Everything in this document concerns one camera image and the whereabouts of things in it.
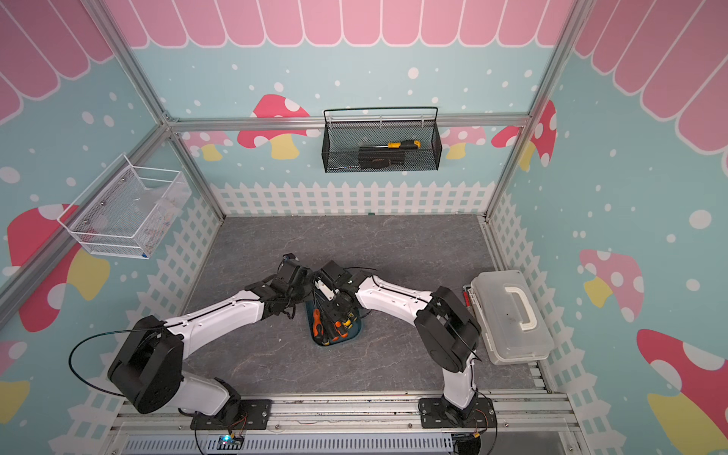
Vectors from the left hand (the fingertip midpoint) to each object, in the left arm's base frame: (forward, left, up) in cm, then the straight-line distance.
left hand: (308, 291), depth 90 cm
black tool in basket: (+31, -22, +28) cm, 48 cm away
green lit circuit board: (-39, +16, -10) cm, 43 cm away
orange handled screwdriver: (-11, -4, -2) cm, 12 cm away
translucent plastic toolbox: (-12, -59, +5) cm, 61 cm away
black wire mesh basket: (+42, -23, +28) cm, 56 cm away
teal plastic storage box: (-12, -6, -4) cm, 14 cm away
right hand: (-5, -8, -1) cm, 10 cm away
